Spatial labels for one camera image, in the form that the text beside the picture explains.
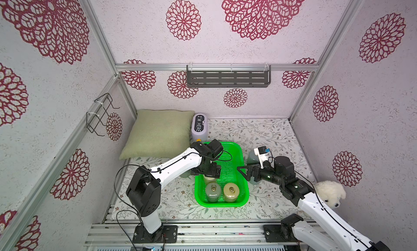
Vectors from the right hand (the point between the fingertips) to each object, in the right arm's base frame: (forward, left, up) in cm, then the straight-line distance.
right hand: (242, 165), depth 75 cm
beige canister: (-3, +15, -10) cm, 18 cm away
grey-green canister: (-9, +13, -10) cm, 19 cm away
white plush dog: (-12, -35, 0) cm, 37 cm away
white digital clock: (+32, +23, -8) cm, 40 cm away
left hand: (-1, +16, -8) cm, 18 cm away
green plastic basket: (+15, +2, -17) cm, 22 cm away
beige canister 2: (-9, +5, -10) cm, 14 cm away
